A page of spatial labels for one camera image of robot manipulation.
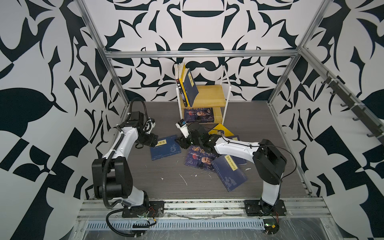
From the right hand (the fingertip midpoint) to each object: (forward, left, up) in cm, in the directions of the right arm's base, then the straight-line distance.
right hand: (178, 136), depth 84 cm
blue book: (+1, +9, -14) cm, 16 cm away
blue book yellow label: (+24, -8, +15) cm, 29 cm away
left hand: (0, +17, -3) cm, 17 cm away
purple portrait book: (+22, -13, -9) cm, 27 cm away
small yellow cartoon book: (+12, -24, -14) cm, 31 cm away
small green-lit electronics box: (-40, -44, -17) cm, 62 cm away
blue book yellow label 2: (-12, -29, -13) cm, 33 cm away
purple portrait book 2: (-7, -11, -13) cm, 18 cm away
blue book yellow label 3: (-21, -29, -14) cm, 38 cm away
